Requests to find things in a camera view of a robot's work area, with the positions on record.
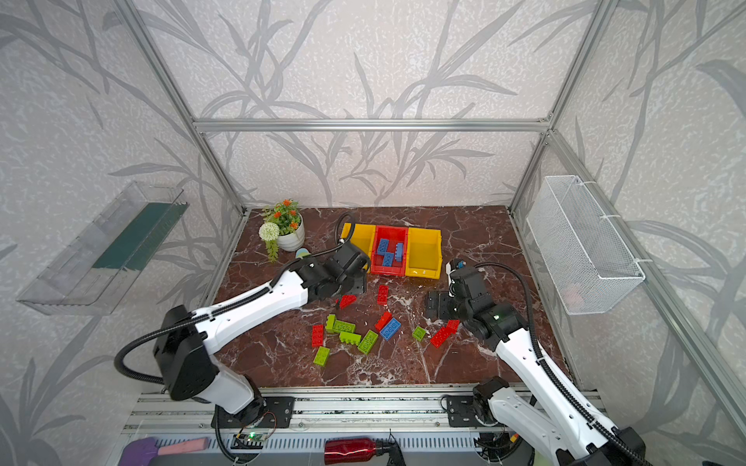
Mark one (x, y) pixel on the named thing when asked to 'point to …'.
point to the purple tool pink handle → (143, 451)
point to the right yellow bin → (423, 252)
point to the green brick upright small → (329, 325)
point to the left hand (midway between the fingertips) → (363, 275)
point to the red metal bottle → (354, 449)
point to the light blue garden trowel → (301, 252)
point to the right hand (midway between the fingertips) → (441, 289)
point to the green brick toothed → (350, 338)
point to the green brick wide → (343, 326)
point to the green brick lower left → (322, 355)
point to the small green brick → (419, 333)
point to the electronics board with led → (248, 441)
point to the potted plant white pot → (285, 227)
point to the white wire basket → (586, 261)
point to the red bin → (394, 235)
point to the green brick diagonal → (367, 343)
